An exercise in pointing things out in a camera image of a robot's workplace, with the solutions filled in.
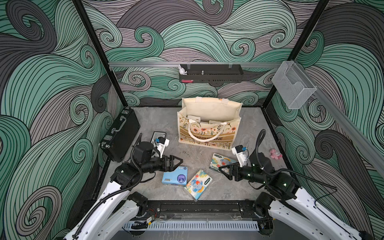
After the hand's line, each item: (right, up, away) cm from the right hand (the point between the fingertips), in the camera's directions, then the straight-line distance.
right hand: (221, 170), depth 69 cm
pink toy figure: (+38, +2, +21) cm, 43 cm away
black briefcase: (-54, +13, +11) cm, 57 cm away
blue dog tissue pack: (-21, -7, +10) cm, 25 cm away
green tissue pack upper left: (-37, +13, +27) cm, 48 cm away
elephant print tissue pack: (+1, 0, +17) cm, 17 cm away
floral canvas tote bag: (-3, +22, +24) cm, 32 cm away
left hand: (-21, +5, -1) cm, 21 cm away
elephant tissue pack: (-11, -10, +7) cm, 16 cm away
